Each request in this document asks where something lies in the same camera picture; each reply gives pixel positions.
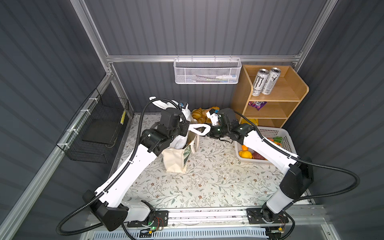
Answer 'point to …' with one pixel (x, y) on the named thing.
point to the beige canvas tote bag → (176, 160)
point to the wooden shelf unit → (268, 95)
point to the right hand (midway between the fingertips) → (200, 133)
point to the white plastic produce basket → (282, 137)
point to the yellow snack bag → (254, 121)
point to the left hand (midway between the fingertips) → (182, 118)
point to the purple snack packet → (258, 104)
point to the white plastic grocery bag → (179, 140)
